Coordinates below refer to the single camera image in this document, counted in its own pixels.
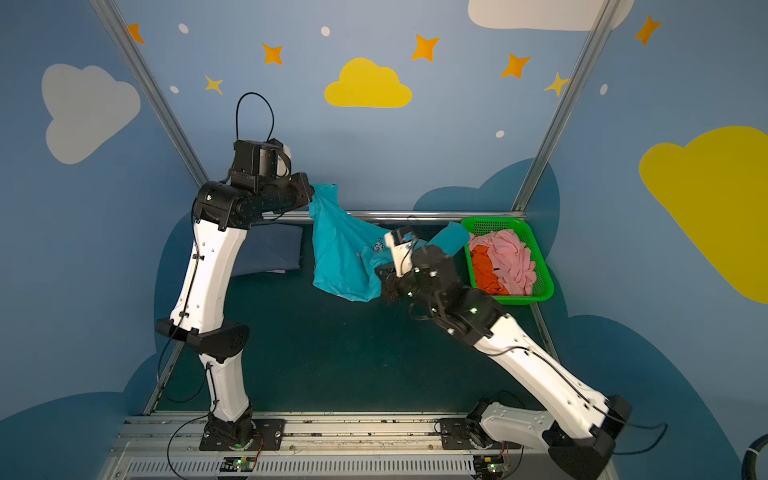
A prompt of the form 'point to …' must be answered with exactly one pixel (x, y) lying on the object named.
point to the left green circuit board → (237, 464)
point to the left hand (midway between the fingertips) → (316, 187)
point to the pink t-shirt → (510, 259)
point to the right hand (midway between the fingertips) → (379, 266)
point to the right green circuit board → (488, 465)
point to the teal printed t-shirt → (348, 254)
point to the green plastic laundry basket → (543, 284)
